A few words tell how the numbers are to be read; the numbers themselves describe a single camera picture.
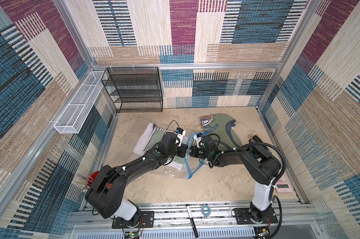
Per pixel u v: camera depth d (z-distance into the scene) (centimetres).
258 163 52
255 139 97
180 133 76
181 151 76
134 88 108
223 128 105
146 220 73
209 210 77
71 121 70
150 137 102
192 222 73
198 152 84
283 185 82
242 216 73
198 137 89
